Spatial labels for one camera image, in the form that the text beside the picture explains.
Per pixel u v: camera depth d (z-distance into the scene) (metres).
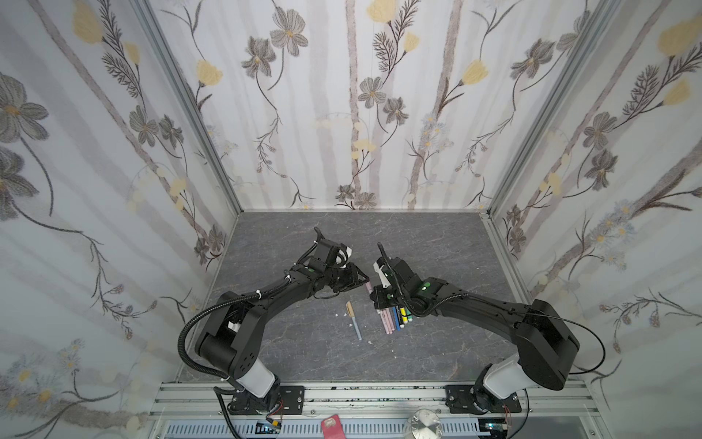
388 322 0.88
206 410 0.72
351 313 0.90
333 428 0.70
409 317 0.88
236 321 0.49
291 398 0.74
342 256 0.87
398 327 0.88
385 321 0.88
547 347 0.43
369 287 0.83
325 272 0.70
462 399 0.73
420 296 0.61
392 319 0.88
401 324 0.88
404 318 0.89
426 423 0.58
